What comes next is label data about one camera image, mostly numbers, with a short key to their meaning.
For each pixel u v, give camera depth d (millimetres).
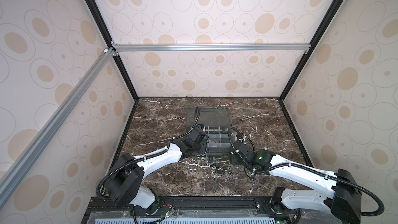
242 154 583
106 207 755
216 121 1070
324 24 813
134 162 448
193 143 649
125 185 419
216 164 856
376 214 404
